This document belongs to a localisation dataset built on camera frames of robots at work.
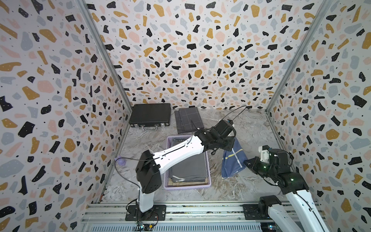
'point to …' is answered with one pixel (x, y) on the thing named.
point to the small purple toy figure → (121, 161)
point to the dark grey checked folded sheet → (188, 120)
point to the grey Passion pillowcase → (192, 169)
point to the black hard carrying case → (150, 116)
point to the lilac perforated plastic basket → (167, 174)
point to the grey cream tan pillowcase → (205, 183)
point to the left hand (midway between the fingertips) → (234, 142)
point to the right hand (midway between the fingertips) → (243, 161)
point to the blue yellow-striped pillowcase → (233, 161)
